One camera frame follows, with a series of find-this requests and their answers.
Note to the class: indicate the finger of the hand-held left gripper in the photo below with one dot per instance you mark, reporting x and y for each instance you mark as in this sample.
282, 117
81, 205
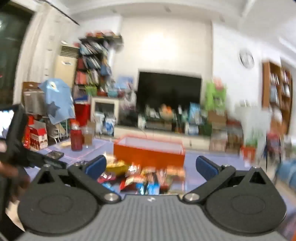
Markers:
46, 161

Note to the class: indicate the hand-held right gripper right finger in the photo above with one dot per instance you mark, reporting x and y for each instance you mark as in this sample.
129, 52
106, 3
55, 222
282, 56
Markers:
206, 166

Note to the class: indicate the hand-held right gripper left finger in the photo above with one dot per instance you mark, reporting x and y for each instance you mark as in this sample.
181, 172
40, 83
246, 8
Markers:
96, 165

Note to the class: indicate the yellow chips bag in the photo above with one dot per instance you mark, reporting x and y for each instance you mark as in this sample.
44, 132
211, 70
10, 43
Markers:
115, 165

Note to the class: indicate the orange cardboard box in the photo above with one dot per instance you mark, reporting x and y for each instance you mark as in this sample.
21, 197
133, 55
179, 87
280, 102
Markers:
148, 155

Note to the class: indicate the pile of mixed snack packets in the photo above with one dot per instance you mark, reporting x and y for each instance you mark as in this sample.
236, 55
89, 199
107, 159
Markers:
148, 178

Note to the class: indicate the person's left hand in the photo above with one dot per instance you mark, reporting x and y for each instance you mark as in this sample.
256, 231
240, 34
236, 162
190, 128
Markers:
19, 183

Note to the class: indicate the black smartphone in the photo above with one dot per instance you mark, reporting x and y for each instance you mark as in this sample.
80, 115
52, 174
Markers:
54, 154

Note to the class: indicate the purple plaid tablecloth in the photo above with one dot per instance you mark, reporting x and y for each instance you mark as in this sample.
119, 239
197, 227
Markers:
192, 158

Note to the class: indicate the red and white cartons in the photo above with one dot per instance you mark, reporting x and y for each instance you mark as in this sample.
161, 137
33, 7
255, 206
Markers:
37, 138

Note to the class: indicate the clear plastic cup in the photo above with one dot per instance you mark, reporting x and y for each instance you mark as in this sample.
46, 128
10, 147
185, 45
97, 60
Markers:
87, 139

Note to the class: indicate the red drink can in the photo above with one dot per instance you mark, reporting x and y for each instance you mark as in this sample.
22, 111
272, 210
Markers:
76, 139

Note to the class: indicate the grey printed cardboard box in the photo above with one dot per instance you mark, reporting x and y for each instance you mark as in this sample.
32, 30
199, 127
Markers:
33, 99

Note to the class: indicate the blue and white bag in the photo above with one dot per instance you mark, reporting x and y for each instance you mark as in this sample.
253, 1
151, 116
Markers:
109, 126

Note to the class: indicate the open brown cardboard box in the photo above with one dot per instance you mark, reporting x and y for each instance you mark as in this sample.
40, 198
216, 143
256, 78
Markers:
217, 117

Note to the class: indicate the blue cloth with star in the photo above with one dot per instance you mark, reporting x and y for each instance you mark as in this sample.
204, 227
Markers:
59, 102

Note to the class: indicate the large red box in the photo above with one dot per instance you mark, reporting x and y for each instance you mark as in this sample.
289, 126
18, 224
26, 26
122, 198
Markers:
82, 114

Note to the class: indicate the white tv stand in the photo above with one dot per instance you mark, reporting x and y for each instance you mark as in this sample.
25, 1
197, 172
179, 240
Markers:
161, 134

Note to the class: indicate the small white glass-door cabinet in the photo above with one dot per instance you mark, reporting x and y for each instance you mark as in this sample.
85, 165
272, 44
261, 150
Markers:
104, 110

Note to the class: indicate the white appliance with green decals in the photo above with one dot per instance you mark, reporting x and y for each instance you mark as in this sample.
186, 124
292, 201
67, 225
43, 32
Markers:
253, 120

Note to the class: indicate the green stacking bins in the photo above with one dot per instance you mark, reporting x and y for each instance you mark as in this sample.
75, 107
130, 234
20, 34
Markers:
215, 95

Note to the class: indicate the dark window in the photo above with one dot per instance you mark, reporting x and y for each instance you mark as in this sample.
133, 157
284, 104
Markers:
11, 58

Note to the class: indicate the white curtain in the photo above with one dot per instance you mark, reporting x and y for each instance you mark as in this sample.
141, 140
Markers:
39, 58

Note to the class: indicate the beige standing air conditioner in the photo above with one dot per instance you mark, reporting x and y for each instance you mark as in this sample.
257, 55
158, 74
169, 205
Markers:
66, 69

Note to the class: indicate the black flat television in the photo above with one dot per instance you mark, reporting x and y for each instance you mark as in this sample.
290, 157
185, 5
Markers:
168, 92

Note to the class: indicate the blue picture poster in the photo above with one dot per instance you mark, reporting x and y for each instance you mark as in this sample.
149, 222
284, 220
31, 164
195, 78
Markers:
124, 83

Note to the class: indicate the black bookshelf with books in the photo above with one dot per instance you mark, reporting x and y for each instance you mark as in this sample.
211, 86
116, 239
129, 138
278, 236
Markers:
97, 64

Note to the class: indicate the wooden bookshelf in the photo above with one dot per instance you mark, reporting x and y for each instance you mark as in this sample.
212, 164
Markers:
276, 92

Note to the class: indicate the round wall clock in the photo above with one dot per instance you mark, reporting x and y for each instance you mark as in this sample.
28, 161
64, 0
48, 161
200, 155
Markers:
246, 58

